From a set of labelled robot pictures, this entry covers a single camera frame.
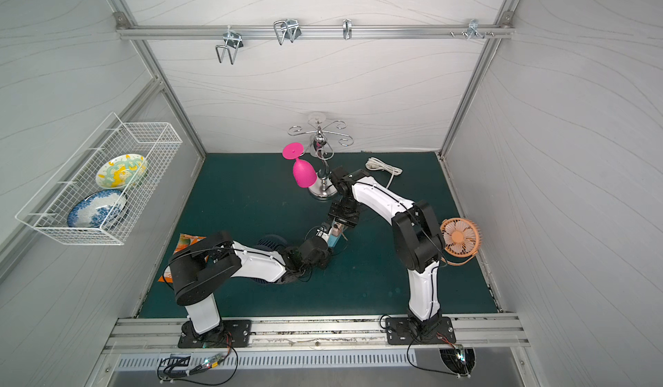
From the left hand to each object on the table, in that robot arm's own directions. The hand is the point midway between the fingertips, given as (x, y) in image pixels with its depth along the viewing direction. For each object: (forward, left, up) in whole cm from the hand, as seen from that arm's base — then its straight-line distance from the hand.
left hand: (330, 248), depth 90 cm
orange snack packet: (0, +52, +1) cm, 52 cm away
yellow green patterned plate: (+6, +57, +33) cm, 67 cm away
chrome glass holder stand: (+28, +4, -1) cm, 28 cm away
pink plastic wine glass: (+21, +10, +17) cm, 29 cm away
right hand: (+6, -1, +6) cm, 9 cm away
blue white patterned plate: (-6, +56, +33) cm, 65 cm away
